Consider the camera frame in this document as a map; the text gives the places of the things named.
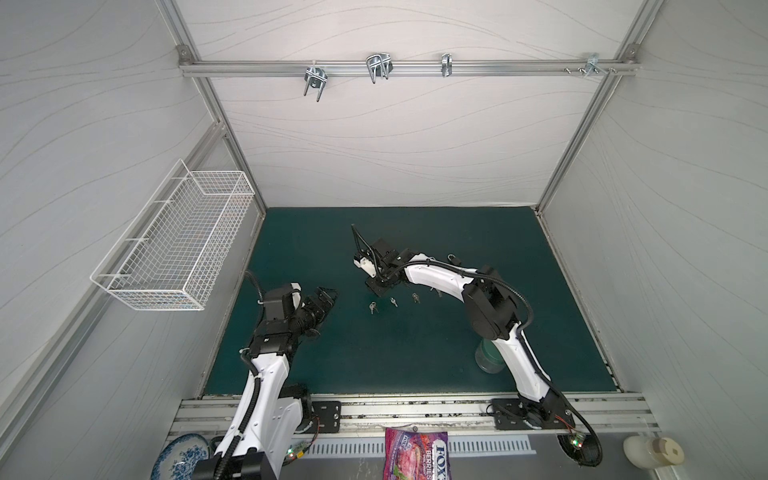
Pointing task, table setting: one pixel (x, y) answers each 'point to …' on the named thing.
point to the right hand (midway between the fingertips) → (375, 276)
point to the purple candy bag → (410, 455)
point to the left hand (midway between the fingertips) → (338, 295)
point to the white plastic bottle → (648, 452)
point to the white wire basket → (172, 253)
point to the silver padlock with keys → (454, 260)
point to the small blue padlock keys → (416, 298)
